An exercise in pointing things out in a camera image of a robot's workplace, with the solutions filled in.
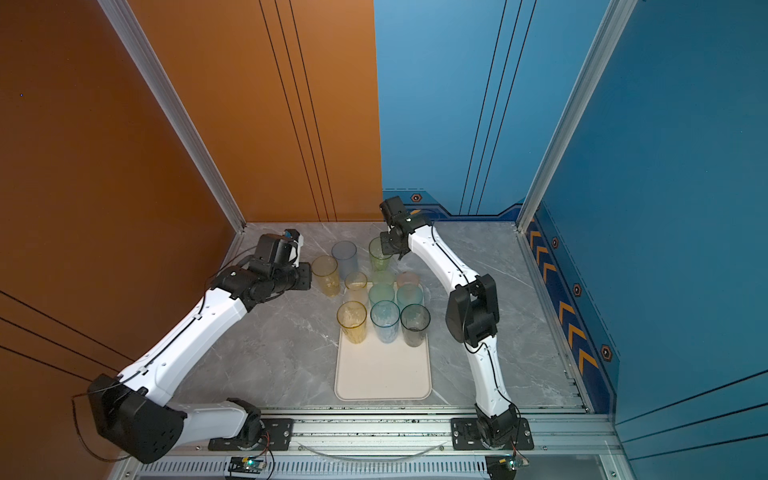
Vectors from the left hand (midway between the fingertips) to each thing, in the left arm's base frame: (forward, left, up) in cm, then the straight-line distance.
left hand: (311, 268), depth 80 cm
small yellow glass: (+8, -10, -19) cm, 23 cm away
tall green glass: (+11, -18, -11) cm, 24 cm away
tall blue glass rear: (+12, -7, -8) cm, 16 cm away
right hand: (+15, -21, -7) cm, 27 cm away
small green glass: (+10, -19, -17) cm, 27 cm away
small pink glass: (+9, -27, -17) cm, 33 cm away
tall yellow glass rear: (+7, -1, -13) cm, 15 cm away
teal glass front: (+1, -19, -12) cm, 22 cm away
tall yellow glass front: (-6, -10, -15) cm, 19 cm away
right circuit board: (-41, -49, -23) cm, 68 cm away
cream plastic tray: (-20, -18, -21) cm, 34 cm away
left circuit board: (-41, +12, -24) cm, 49 cm away
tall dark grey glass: (-10, -28, -10) cm, 32 cm away
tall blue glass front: (-6, -20, -15) cm, 26 cm away
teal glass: (+2, -27, -16) cm, 32 cm away
